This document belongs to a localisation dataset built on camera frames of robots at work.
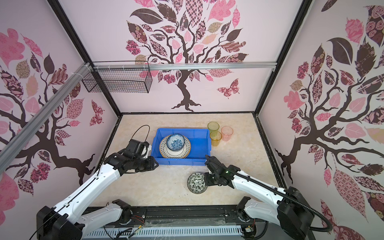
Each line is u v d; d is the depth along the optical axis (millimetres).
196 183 835
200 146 1035
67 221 389
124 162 541
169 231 699
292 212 401
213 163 628
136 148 613
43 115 608
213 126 1031
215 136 1010
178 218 731
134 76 947
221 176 602
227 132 974
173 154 920
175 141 948
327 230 384
